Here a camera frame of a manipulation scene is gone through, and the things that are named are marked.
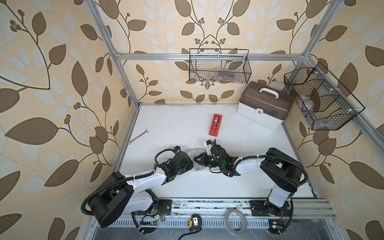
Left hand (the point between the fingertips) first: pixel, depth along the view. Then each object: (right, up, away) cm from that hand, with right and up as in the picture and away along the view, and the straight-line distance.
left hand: (192, 161), depth 86 cm
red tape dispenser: (+15, +21, +15) cm, 30 cm away
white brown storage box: (+46, +33, +8) cm, 57 cm away
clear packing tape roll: (+25, -22, -18) cm, 38 cm away
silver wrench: (-44, +9, +13) cm, 47 cm away
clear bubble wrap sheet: (0, +5, -1) cm, 5 cm away
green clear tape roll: (+16, +24, +15) cm, 33 cm away
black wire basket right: (+66, +32, -14) cm, 75 cm away
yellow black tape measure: (+2, -23, -19) cm, 30 cm away
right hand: (0, +2, -1) cm, 2 cm away
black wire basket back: (+23, +60, +10) cm, 65 cm away
